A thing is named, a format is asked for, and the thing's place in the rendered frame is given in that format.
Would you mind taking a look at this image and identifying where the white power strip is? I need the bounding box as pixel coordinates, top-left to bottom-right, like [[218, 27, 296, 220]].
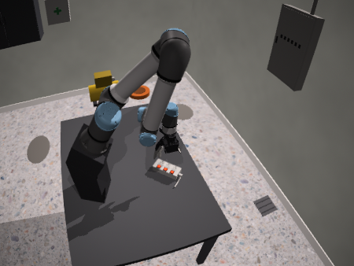
[[153, 159, 182, 179]]

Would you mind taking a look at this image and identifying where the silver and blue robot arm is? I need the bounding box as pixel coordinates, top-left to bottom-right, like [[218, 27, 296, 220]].
[[79, 28, 191, 157]]

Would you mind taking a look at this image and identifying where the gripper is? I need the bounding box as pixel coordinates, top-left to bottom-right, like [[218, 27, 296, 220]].
[[153, 131, 181, 159]]

